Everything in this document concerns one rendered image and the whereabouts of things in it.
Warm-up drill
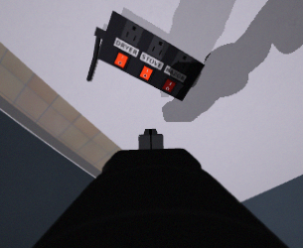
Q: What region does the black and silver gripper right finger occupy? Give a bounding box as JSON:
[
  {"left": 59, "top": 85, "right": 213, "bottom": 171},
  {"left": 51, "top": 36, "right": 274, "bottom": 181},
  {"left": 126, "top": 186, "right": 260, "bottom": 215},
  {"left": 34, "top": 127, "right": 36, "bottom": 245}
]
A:
[{"left": 150, "top": 129, "right": 164, "bottom": 149}]

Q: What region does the black power strip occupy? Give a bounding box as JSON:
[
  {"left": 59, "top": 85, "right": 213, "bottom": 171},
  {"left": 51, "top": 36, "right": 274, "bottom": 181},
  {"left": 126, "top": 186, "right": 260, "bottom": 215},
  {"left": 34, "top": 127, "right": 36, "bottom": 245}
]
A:
[{"left": 86, "top": 11, "right": 205, "bottom": 101}]

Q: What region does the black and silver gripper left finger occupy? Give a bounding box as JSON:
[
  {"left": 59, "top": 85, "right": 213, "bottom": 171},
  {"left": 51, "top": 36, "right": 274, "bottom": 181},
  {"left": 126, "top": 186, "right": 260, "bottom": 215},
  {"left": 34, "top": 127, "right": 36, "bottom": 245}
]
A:
[{"left": 138, "top": 129, "right": 151, "bottom": 150}]

